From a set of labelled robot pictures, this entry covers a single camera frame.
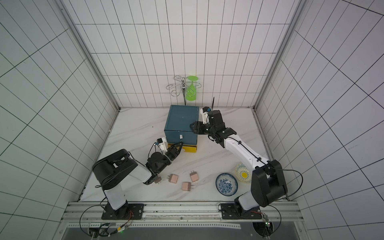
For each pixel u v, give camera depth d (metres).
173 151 0.77
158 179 0.82
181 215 0.73
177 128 0.81
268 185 0.42
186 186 0.79
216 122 0.63
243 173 0.85
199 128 0.73
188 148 0.89
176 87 0.94
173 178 0.83
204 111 0.75
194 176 0.83
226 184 0.81
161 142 0.81
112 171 0.49
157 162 0.68
